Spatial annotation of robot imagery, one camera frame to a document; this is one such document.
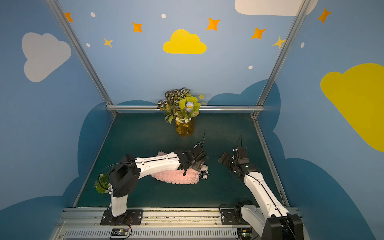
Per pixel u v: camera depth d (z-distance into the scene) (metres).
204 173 0.86
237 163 0.65
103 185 0.80
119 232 0.72
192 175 0.80
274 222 0.41
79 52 0.84
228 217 0.74
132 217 0.74
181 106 0.95
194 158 0.67
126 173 0.52
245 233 0.72
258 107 1.18
